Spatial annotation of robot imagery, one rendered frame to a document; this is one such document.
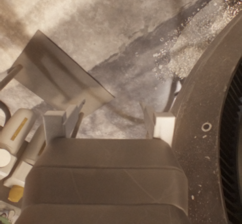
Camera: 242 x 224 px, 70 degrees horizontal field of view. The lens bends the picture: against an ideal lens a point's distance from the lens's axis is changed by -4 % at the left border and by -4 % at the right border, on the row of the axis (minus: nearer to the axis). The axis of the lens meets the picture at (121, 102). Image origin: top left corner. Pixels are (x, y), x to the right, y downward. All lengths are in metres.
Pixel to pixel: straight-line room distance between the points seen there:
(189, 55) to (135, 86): 0.25
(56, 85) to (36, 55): 0.16
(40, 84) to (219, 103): 0.79
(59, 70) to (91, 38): 0.21
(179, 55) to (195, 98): 0.47
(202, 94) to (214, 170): 0.11
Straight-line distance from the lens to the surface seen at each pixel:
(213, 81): 0.27
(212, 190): 0.19
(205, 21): 0.69
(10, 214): 3.24
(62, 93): 0.89
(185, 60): 0.73
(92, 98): 0.85
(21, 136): 0.63
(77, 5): 0.69
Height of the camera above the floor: 0.64
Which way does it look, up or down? 48 degrees down
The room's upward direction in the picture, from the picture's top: 171 degrees counter-clockwise
